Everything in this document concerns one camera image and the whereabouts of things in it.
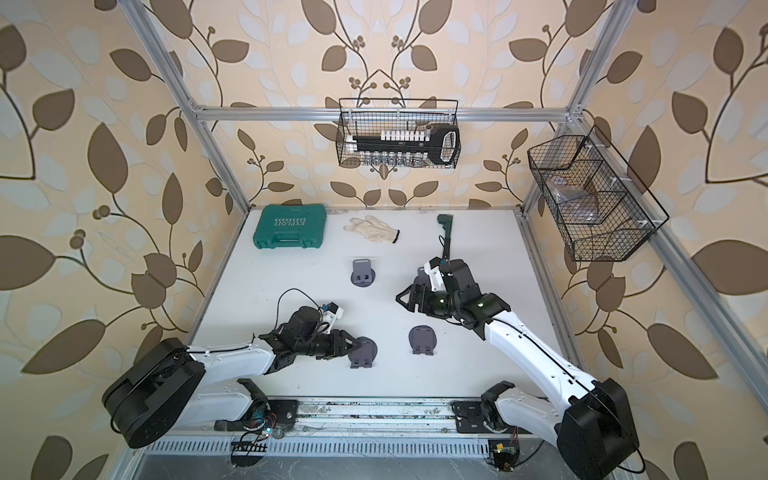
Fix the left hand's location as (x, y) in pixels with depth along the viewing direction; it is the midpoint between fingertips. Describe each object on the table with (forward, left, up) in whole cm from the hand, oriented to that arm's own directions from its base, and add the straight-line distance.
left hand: (354, 343), depth 83 cm
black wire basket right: (+22, -62, +31) cm, 73 cm away
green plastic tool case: (+43, +26, +1) cm, 51 cm away
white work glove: (+46, -3, -3) cm, 46 cm away
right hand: (+7, -15, +11) cm, 20 cm away
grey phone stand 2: (+3, -19, -4) cm, 20 cm away
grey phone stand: (-2, -3, -4) cm, 5 cm away
